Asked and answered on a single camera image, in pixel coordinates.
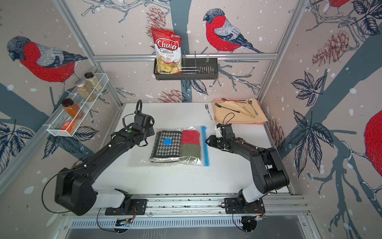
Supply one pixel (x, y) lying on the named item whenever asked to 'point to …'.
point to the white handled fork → (207, 107)
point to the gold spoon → (226, 100)
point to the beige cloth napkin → (223, 116)
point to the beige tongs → (249, 115)
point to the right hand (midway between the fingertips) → (207, 140)
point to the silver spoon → (250, 102)
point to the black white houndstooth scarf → (161, 153)
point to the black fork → (217, 104)
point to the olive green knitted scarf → (190, 153)
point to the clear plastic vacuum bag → (204, 149)
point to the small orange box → (69, 126)
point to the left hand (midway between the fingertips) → (151, 125)
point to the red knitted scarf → (190, 137)
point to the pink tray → (216, 100)
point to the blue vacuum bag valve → (167, 141)
